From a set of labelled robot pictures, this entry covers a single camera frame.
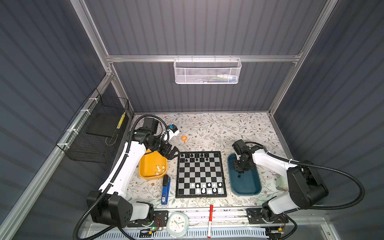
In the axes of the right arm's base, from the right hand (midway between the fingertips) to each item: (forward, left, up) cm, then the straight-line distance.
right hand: (240, 168), depth 89 cm
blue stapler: (-13, +43, +2) cm, 45 cm away
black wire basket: (+4, +77, +29) cm, 83 cm away
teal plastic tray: (-8, -1, -2) cm, 8 cm away
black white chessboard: (-4, +25, +1) cm, 25 cm away
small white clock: (-29, +35, +3) cm, 46 cm away
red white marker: (-27, +20, 0) cm, 34 cm away
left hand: (+2, +38, +20) cm, 43 cm away
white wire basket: (+77, +17, +20) cm, 82 cm away
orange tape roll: (+23, +35, 0) cm, 42 cm away
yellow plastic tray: (+1, +53, +1) cm, 53 cm away
